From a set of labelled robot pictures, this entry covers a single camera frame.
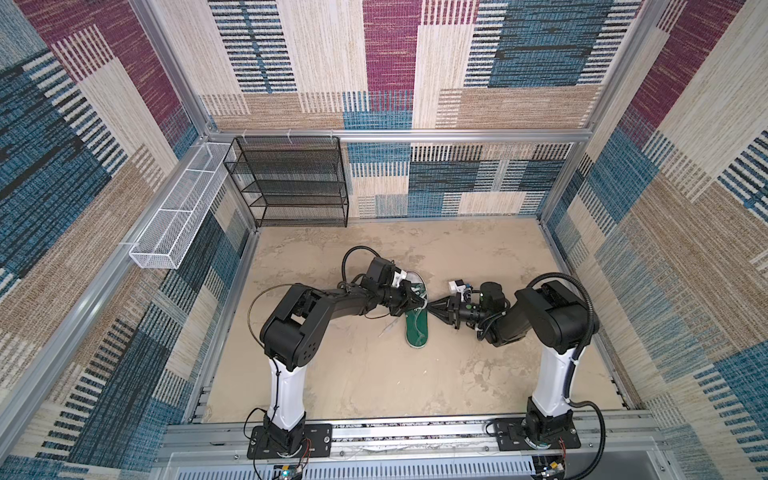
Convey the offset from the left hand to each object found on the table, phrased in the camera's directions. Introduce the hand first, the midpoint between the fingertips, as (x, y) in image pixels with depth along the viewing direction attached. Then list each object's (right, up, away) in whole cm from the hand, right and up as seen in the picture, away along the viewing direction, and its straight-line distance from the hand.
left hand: (429, 299), depth 89 cm
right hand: (0, -3, +1) cm, 3 cm away
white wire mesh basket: (-80, +18, +3) cm, 82 cm away
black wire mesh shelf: (-47, +39, +21) cm, 65 cm away
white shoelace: (-2, -3, 0) cm, 3 cm away
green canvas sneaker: (-4, -7, 0) cm, 7 cm away
